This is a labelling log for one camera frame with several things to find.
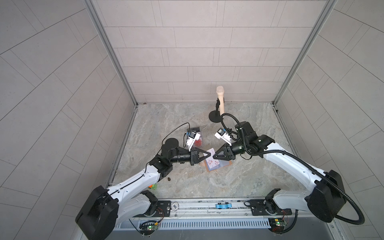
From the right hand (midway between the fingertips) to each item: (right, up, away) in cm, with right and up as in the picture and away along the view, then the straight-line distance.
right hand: (216, 157), depth 70 cm
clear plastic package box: (-10, +2, +22) cm, 24 cm away
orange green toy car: (-32, -17, +6) cm, 36 cm away
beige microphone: (+4, +34, +18) cm, 39 cm away
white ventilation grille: (+12, -31, -2) cm, 33 cm away
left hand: (-3, 0, -2) cm, 4 cm away
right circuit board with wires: (+28, -31, -2) cm, 41 cm away
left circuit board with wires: (-31, -30, -5) cm, 43 cm away
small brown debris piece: (-25, -15, +10) cm, 30 cm away
